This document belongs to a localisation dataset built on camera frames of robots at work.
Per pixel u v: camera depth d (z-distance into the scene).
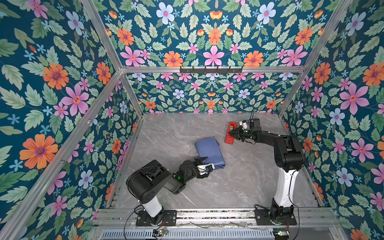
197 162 0.79
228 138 1.00
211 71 0.93
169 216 0.74
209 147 0.93
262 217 0.74
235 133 0.98
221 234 0.77
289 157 0.56
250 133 0.84
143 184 0.47
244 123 0.99
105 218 0.75
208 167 0.73
